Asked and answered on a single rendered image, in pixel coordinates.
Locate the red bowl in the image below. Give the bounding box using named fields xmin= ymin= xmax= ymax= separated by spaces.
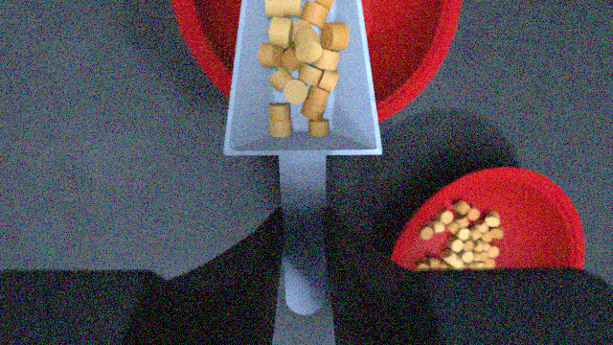
xmin=169 ymin=0 xmax=459 ymax=121
xmin=388 ymin=166 xmax=582 ymax=272

